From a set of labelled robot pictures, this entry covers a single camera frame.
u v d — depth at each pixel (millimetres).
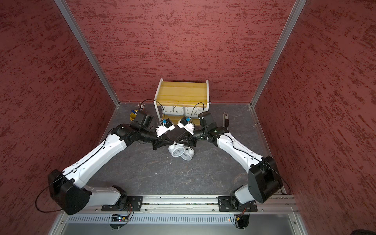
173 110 897
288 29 779
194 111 891
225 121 1041
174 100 778
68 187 380
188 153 837
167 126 633
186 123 656
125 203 683
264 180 421
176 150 732
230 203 668
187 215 712
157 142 640
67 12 725
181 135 720
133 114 1003
